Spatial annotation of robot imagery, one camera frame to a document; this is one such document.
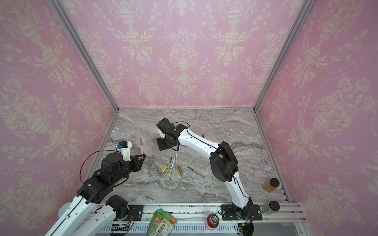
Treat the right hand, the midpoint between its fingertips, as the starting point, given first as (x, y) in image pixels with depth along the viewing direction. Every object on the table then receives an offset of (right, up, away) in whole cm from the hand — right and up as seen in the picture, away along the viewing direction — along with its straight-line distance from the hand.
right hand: (160, 146), depth 85 cm
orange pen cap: (+11, -15, +3) cm, 19 cm away
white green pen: (+8, -11, +6) cm, 15 cm away
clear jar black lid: (+55, -25, -17) cm, 63 cm away
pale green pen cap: (+18, -10, +7) cm, 21 cm away
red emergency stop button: (+27, -28, -23) cm, 45 cm away
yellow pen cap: (+1, -14, +4) cm, 15 cm away
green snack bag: (+4, -34, -17) cm, 38 cm away
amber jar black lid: (+59, -18, -11) cm, 63 cm away
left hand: (-4, -3, -13) cm, 14 cm away
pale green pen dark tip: (+4, -13, +4) cm, 14 cm away
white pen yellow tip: (+6, -13, +4) cm, 15 cm away
